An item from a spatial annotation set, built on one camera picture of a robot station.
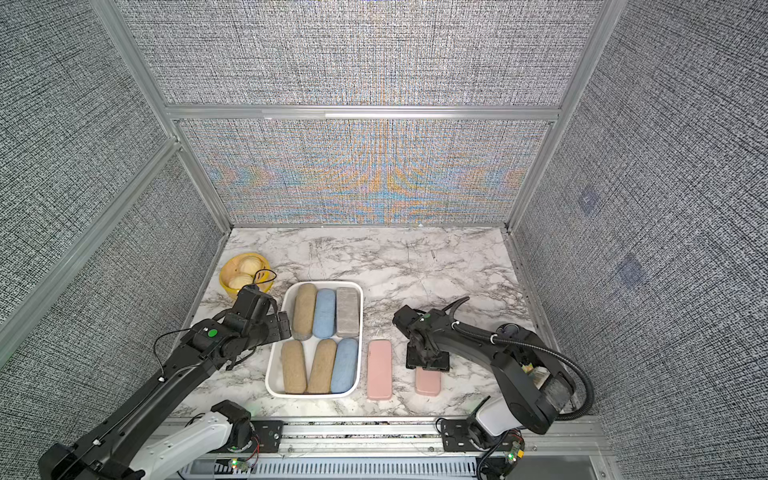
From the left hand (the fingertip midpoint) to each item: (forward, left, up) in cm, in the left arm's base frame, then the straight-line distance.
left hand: (280, 323), depth 78 cm
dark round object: (-1, -63, -8) cm, 63 cm away
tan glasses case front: (+7, -4, -7) cm, 11 cm away
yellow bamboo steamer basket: (+21, +12, -9) cm, 26 cm away
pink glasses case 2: (-13, -38, -11) cm, 42 cm away
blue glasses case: (+6, -10, -7) cm, 14 cm away
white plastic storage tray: (-8, +3, -10) cm, 13 cm away
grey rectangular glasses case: (+6, -17, -7) cm, 19 cm away
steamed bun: (+20, +19, -8) cm, 29 cm away
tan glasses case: (-11, -3, -11) cm, 16 cm away
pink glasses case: (-10, -26, -10) cm, 29 cm away
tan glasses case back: (-9, -10, -11) cm, 17 cm away
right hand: (-6, -38, -12) cm, 40 cm away
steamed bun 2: (+27, +18, -9) cm, 33 cm away
